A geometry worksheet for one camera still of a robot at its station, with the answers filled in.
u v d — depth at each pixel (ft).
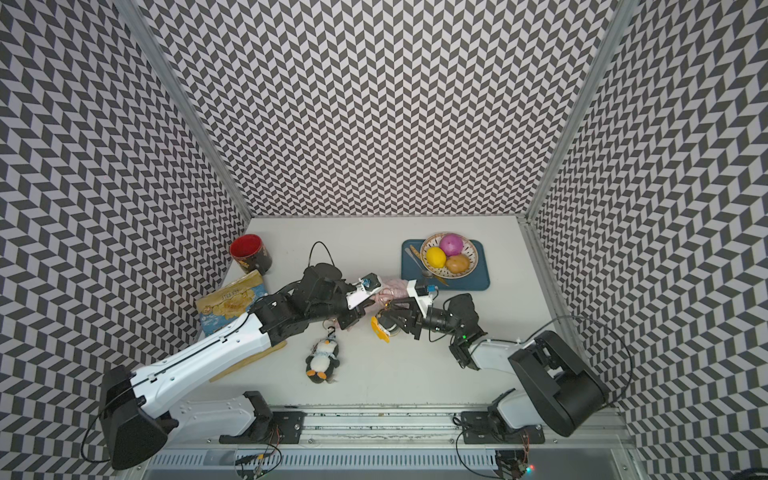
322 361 2.57
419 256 3.36
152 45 2.52
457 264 3.24
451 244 3.34
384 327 2.50
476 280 3.22
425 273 3.33
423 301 2.26
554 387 1.42
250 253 3.09
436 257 3.29
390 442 2.37
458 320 2.10
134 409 1.25
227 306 2.99
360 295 2.03
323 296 1.84
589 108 2.72
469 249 3.45
